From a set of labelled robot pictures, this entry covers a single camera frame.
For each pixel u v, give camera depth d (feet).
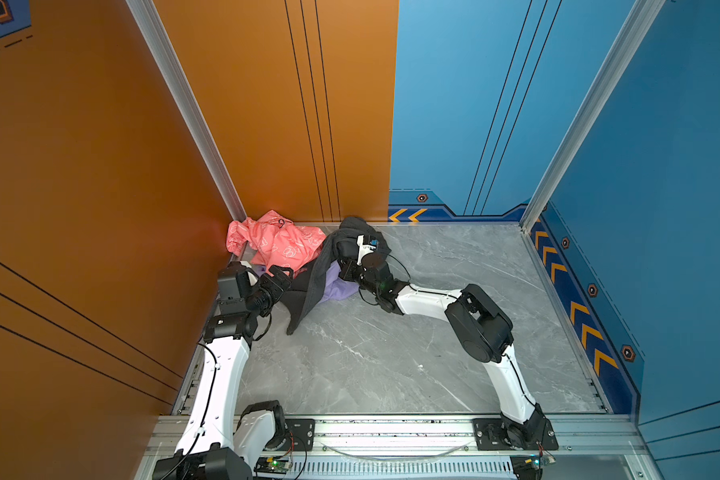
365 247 2.78
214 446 1.28
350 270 2.73
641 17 2.29
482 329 1.81
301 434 2.43
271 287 2.24
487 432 2.38
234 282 1.88
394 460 2.31
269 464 2.33
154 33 2.37
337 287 3.20
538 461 2.28
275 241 3.27
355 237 2.84
